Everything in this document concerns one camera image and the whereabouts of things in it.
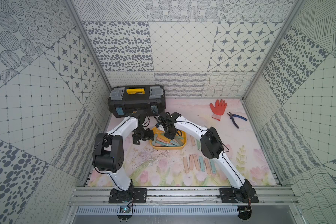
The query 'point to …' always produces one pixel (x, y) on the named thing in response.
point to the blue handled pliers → (231, 115)
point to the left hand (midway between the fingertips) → (151, 141)
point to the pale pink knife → (191, 162)
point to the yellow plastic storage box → (158, 136)
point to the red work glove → (219, 109)
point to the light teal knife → (202, 164)
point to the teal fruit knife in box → (172, 143)
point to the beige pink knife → (185, 164)
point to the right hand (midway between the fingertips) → (173, 135)
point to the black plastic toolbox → (125, 100)
